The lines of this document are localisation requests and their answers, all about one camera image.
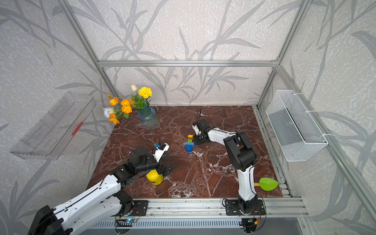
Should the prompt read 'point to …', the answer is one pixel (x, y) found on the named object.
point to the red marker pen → (77, 129)
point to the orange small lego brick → (190, 138)
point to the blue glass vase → (148, 117)
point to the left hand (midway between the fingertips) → (173, 161)
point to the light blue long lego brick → (189, 144)
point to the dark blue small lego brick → (189, 150)
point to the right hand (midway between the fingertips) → (195, 139)
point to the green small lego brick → (189, 140)
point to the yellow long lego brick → (190, 135)
